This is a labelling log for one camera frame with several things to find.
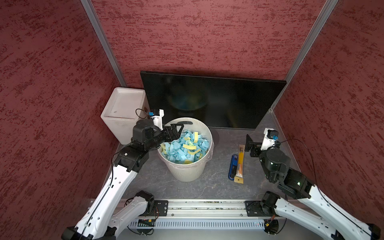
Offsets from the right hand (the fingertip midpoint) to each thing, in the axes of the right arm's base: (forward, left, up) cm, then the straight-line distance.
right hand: (255, 138), depth 69 cm
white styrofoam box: (+27, +71, -3) cm, 76 cm away
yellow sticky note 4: (+5, +28, -4) cm, 29 cm away
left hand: (+4, +37, +4) cm, 38 cm away
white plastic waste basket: (-12, +31, -9) cm, 34 cm away
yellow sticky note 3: (-4, +30, -5) cm, 30 cm away
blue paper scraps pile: (-3, +38, -7) cm, 39 cm away
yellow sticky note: (-1, +31, -5) cm, 32 cm away
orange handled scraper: (-10, +4, -27) cm, 29 cm away
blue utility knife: (-5, +7, -25) cm, 26 cm away
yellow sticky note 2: (0, +45, -8) cm, 45 cm away
